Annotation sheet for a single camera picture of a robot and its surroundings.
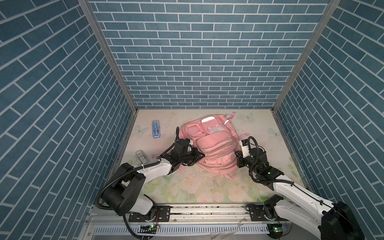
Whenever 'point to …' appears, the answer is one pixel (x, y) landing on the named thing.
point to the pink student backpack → (216, 137)
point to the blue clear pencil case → (156, 129)
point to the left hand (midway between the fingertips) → (205, 155)
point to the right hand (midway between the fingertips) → (235, 150)
